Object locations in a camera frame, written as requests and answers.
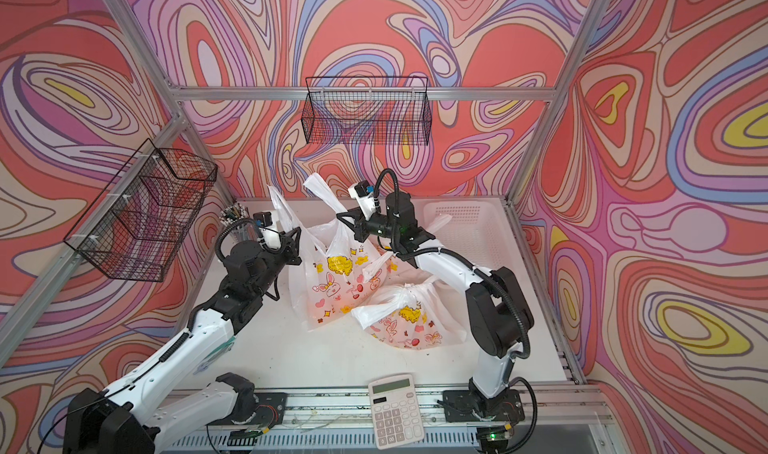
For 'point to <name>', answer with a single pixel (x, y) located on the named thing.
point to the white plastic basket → (483, 229)
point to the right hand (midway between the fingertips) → (340, 222)
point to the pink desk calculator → (396, 413)
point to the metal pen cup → (233, 213)
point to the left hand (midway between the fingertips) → (302, 229)
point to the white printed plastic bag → (413, 316)
